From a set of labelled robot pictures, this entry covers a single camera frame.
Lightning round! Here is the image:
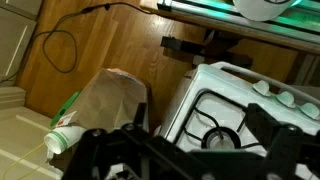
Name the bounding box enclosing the white gas stove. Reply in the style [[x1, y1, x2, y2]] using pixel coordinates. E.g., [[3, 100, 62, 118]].
[[159, 60, 320, 180]]

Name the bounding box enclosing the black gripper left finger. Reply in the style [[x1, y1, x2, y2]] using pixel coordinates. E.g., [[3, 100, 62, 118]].
[[62, 102, 201, 180]]

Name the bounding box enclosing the aluminium robot cart frame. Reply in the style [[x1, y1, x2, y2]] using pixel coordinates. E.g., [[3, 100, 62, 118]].
[[139, 0, 320, 56]]

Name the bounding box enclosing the black cart foot bracket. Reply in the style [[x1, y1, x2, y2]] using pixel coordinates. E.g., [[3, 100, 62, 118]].
[[160, 29, 254, 69]]

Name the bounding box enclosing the pale green stove knob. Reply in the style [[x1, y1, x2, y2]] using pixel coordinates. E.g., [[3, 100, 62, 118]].
[[298, 102, 320, 120], [252, 79, 273, 98], [275, 90, 297, 109]]

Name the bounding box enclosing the thin yellow cord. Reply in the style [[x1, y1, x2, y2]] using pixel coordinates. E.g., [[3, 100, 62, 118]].
[[2, 142, 51, 180]]

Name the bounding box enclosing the black burner grate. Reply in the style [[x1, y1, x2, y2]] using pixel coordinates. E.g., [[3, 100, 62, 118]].
[[173, 88, 268, 158]]

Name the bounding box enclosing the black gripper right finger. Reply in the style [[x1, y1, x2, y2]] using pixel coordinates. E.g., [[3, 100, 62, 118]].
[[245, 103, 320, 180]]

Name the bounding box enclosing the green plastic lid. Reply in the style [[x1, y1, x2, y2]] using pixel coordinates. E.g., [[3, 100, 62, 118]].
[[49, 90, 83, 128]]

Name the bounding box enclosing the black floor cable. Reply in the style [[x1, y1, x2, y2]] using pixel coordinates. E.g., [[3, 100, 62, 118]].
[[0, 1, 153, 84]]

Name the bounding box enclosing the round metal stove burner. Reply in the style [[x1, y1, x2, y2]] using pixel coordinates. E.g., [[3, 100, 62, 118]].
[[202, 127, 242, 150]]

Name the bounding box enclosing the white cup green band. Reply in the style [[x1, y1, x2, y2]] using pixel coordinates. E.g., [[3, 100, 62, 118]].
[[43, 124, 88, 155]]

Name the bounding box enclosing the brown paper bag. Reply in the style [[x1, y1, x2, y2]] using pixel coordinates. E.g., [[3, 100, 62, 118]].
[[49, 68, 150, 171]]

